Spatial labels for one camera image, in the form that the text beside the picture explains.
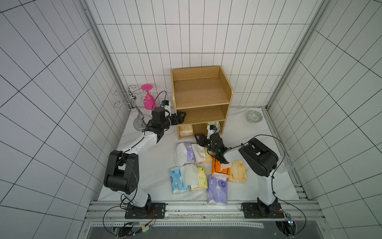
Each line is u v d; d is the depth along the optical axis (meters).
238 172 0.81
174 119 0.78
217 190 0.75
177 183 0.77
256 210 0.66
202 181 0.77
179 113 0.79
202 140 0.85
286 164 0.90
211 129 0.88
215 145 0.75
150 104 0.98
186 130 0.98
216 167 0.81
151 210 0.71
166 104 0.78
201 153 0.88
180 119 0.79
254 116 1.11
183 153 0.86
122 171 0.46
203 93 0.85
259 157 0.53
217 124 1.01
